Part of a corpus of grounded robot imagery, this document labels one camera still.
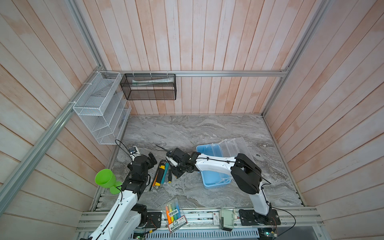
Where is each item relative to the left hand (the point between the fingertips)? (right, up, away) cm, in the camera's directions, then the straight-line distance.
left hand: (145, 158), depth 83 cm
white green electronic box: (+43, -25, -13) cm, 52 cm away
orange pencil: (+5, -13, +3) cm, 14 cm away
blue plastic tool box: (+48, +5, +5) cm, 49 cm away
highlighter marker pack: (+18, -28, -10) cm, 35 cm away
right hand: (+16, -9, +5) cm, 19 cm away
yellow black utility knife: (+8, -7, +6) cm, 13 cm away
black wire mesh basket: (-3, +47, +20) cm, 51 cm away
